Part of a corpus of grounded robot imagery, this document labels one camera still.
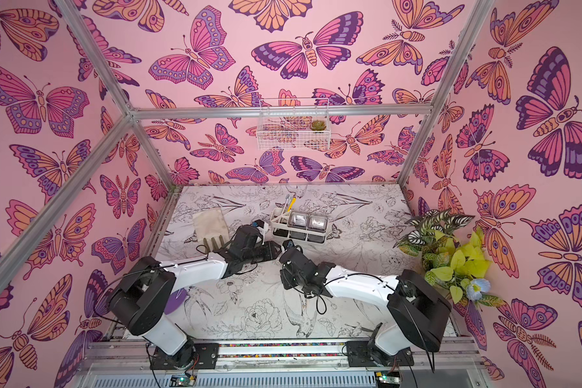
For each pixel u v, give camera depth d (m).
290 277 0.70
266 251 0.80
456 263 0.68
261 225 0.84
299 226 0.96
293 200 1.16
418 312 0.43
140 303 0.45
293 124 0.95
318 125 0.92
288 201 1.14
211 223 1.07
